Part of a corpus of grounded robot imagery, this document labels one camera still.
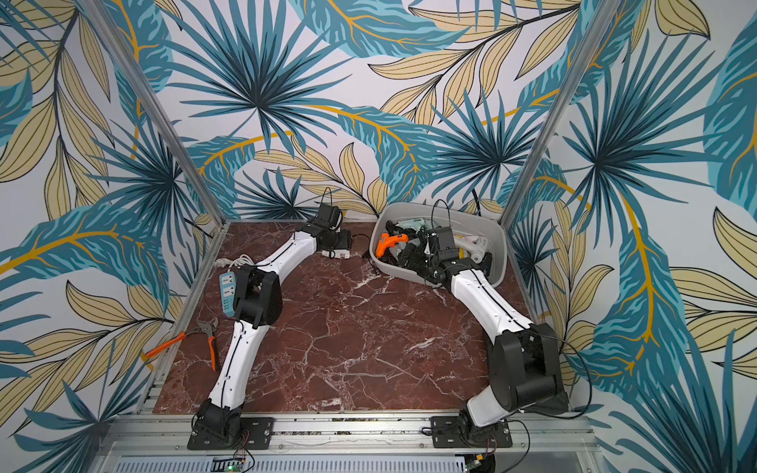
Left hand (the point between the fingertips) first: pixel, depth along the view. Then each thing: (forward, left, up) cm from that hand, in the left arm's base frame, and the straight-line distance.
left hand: (345, 241), depth 106 cm
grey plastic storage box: (+12, -54, -1) cm, 55 cm away
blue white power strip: (-17, +38, -3) cm, 42 cm away
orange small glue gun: (0, -15, 0) cm, 15 cm away
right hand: (-16, -22, +11) cm, 29 cm away
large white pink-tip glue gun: (0, -48, -1) cm, 48 cm away
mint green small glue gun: (+10, -25, 0) cm, 27 cm away
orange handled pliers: (-32, +39, -5) cm, 51 cm away
